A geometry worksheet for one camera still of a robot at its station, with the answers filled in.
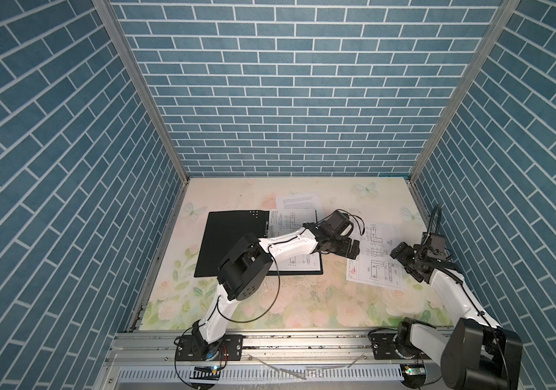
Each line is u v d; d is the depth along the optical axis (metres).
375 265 0.92
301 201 1.13
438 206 1.07
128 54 0.79
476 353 0.40
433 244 0.67
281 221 1.05
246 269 0.52
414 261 0.65
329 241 0.73
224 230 1.02
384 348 0.74
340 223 0.71
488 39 0.76
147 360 0.73
